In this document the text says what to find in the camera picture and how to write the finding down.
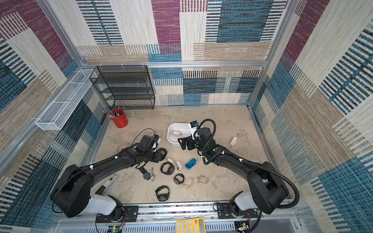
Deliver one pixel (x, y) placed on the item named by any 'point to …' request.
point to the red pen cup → (119, 118)
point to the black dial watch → (146, 174)
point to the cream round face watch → (176, 133)
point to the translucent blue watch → (190, 164)
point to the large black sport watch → (167, 168)
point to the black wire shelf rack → (129, 86)
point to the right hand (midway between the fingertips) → (187, 138)
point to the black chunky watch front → (162, 193)
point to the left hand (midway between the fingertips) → (160, 154)
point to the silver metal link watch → (152, 177)
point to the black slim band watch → (178, 178)
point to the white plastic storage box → (184, 127)
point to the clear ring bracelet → (122, 146)
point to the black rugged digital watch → (163, 153)
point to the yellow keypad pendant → (191, 225)
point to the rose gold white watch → (179, 166)
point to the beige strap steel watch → (171, 160)
